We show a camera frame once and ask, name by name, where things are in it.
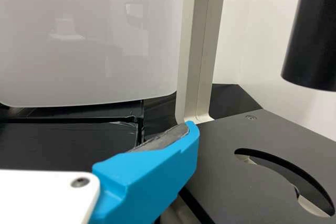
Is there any white box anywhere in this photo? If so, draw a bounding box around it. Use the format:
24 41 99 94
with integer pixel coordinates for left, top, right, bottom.
0 0 186 109

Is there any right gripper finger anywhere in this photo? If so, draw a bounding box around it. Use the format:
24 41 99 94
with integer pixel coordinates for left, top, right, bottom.
90 120 201 224

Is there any cream microscope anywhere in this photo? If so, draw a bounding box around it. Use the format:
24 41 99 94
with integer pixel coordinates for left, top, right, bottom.
157 0 336 224

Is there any black tray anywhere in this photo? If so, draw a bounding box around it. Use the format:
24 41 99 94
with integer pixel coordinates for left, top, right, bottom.
0 100 145 171

